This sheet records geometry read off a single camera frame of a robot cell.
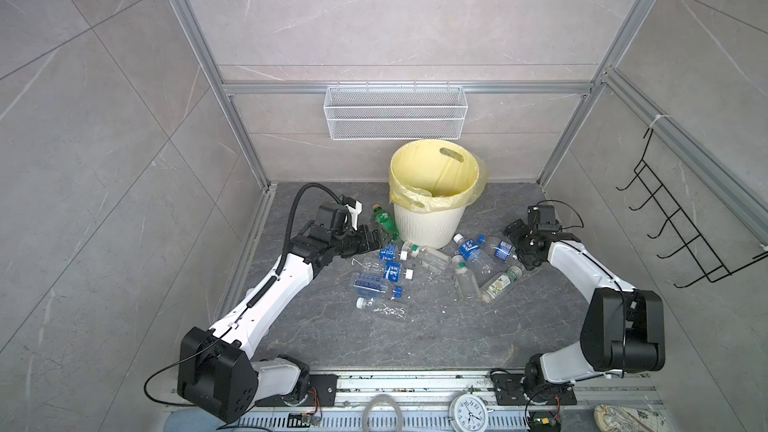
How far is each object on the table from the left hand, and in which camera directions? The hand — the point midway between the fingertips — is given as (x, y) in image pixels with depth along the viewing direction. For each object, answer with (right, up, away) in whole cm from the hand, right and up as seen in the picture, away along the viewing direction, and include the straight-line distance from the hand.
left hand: (380, 232), depth 78 cm
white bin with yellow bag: (+18, +15, +28) cm, 36 cm away
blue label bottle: (+4, -13, +10) cm, 17 cm away
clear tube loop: (0, -42, -4) cm, 42 cm away
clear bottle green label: (+39, -14, +10) cm, 43 cm away
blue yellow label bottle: (+40, -8, +16) cm, 44 cm away
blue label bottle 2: (+32, -11, +17) cm, 38 cm away
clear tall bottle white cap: (+26, -17, +11) cm, 33 cm away
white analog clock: (+21, -41, -11) cm, 47 cm away
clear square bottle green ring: (+17, -11, +20) cm, 28 cm away
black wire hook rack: (+69, -1, -14) cm, 71 cm away
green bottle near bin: (+1, +1, +27) cm, 27 cm away
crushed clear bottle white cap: (0, -22, +6) cm, 23 cm away
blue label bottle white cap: (+3, -8, +15) cm, 17 cm away
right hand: (+41, -3, +14) cm, 43 cm away
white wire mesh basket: (+3, +39, +23) cm, 45 cm away
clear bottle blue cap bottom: (-2, -16, +9) cm, 18 cm away
